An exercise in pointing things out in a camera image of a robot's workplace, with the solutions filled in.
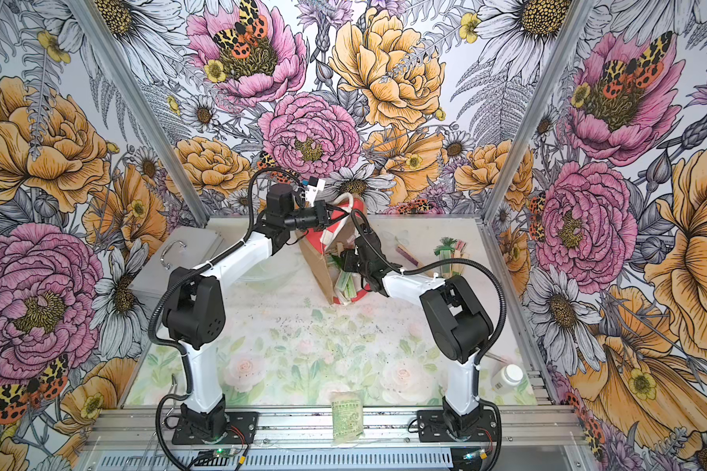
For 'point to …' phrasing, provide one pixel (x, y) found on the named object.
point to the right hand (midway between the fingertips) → (346, 259)
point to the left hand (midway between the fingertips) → (348, 218)
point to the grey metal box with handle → (178, 251)
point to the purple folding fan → (403, 250)
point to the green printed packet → (348, 417)
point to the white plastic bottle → (509, 378)
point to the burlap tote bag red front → (332, 239)
